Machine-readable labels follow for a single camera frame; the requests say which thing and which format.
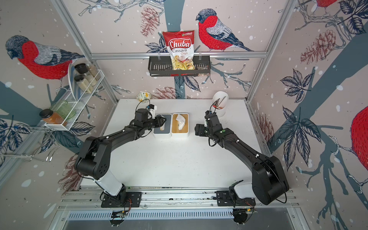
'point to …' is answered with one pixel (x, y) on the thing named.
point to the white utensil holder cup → (219, 102)
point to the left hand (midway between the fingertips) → (167, 116)
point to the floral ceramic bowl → (143, 97)
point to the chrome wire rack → (48, 146)
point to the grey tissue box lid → (167, 125)
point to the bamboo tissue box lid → (175, 129)
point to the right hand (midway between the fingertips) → (199, 127)
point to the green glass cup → (63, 108)
